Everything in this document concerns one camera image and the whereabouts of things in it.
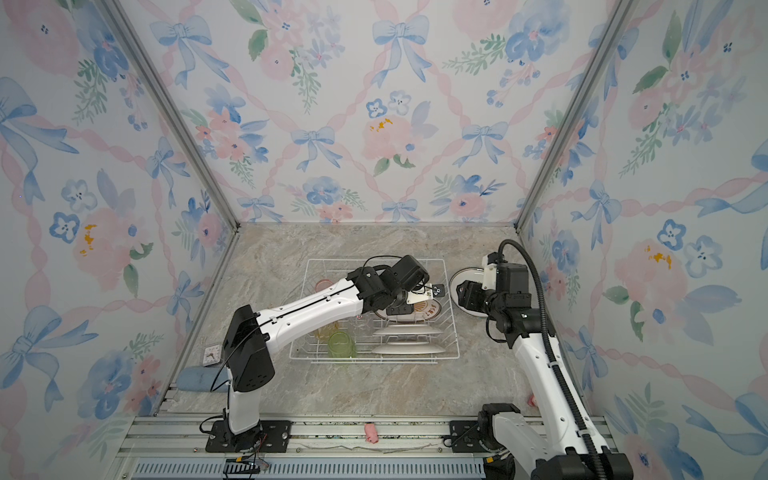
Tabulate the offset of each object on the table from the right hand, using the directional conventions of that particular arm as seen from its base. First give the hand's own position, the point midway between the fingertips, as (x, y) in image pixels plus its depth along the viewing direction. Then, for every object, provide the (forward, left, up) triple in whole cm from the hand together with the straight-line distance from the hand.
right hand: (468, 287), depth 79 cm
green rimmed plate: (-5, +5, +2) cm, 7 cm away
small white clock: (-13, +72, -17) cm, 75 cm away
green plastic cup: (-10, +35, -15) cm, 39 cm away
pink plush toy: (-23, -17, -18) cm, 34 cm away
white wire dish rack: (-9, +10, -9) cm, 16 cm away
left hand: (+1, +16, -1) cm, 16 cm away
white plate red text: (+16, -8, -16) cm, 24 cm away
